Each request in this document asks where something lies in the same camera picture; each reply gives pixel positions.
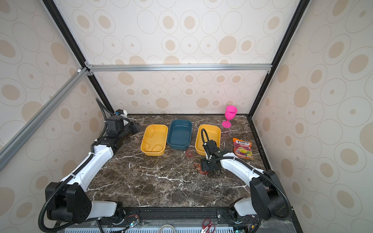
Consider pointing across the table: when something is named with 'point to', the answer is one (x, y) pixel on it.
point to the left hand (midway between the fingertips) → (143, 120)
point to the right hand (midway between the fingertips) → (207, 166)
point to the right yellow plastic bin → (213, 132)
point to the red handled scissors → (209, 228)
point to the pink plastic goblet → (230, 114)
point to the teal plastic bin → (179, 134)
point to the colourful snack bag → (242, 148)
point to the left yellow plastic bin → (154, 140)
